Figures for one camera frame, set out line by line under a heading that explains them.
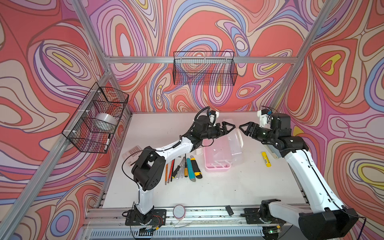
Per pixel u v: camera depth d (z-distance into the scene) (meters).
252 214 0.73
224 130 0.71
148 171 0.48
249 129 0.65
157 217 0.72
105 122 0.70
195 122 0.66
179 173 0.87
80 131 0.67
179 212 0.71
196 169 0.89
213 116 0.74
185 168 0.89
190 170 0.89
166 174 0.88
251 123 0.65
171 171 0.88
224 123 0.72
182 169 0.89
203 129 0.66
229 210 0.76
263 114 0.66
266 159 0.92
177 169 0.89
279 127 0.54
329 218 0.36
